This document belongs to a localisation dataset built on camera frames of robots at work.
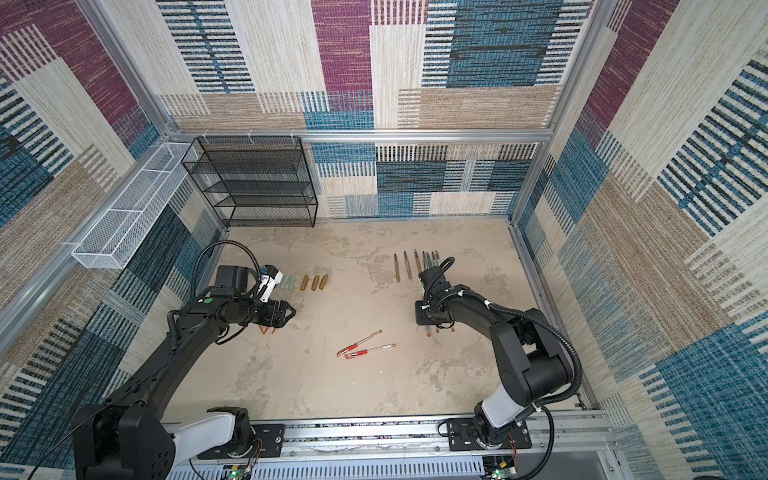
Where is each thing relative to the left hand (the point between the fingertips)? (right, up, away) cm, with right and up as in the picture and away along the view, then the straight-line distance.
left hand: (281, 304), depth 83 cm
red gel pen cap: (-9, -10, +9) cm, 15 cm away
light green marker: (+47, +12, +25) cm, 55 cm away
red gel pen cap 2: (-5, -10, +9) cm, 14 cm away
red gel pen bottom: (+23, -14, +5) cm, 27 cm away
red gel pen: (+41, -10, +7) cm, 43 cm away
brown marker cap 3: (+7, +4, +19) cm, 21 cm away
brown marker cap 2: (+5, +4, +19) cm, 20 cm away
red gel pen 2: (+44, -9, +8) cm, 46 cm away
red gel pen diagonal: (+20, -13, +6) cm, 25 cm away
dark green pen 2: (+45, +12, +25) cm, 53 cm away
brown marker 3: (+40, +11, +25) cm, 48 cm away
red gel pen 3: (+48, -9, +8) cm, 50 cm away
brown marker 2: (+36, +9, +24) cm, 45 cm away
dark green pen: (+42, +12, +25) cm, 50 cm away
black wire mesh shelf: (-19, +40, +26) cm, 51 cm away
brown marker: (+32, +9, +23) cm, 40 cm away
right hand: (+41, -6, +9) cm, 42 cm away
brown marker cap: (+1, +4, +19) cm, 20 cm away
